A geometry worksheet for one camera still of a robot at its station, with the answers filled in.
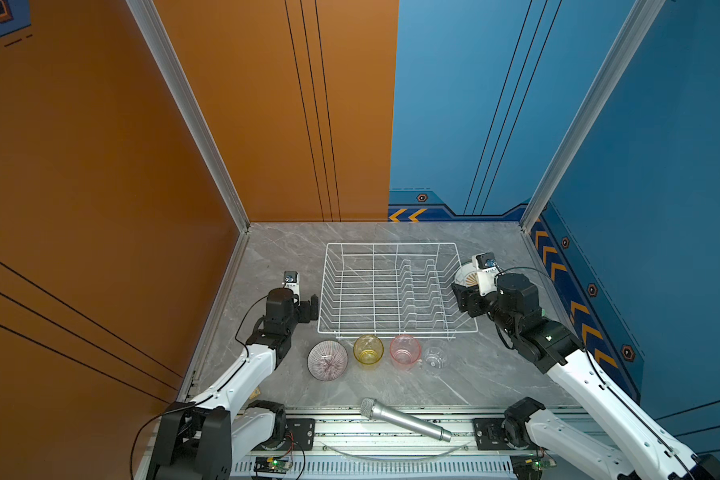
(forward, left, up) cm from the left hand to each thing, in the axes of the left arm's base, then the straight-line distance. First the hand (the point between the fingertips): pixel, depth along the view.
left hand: (299, 292), depth 88 cm
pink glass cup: (-13, -31, -10) cm, 35 cm away
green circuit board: (-41, +2, -12) cm, 43 cm away
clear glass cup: (-16, -40, -9) cm, 44 cm away
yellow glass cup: (-13, -21, -10) cm, 26 cm away
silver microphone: (-29, -22, -7) cm, 38 cm away
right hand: (-4, -45, +13) cm, 47 cm away
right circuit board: (-40, -60, -12) cm, 73 cm away
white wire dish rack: (+7, -28, -10) cm, 30 cm away
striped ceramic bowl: (-16, -9, -10) cm, 21 cm away
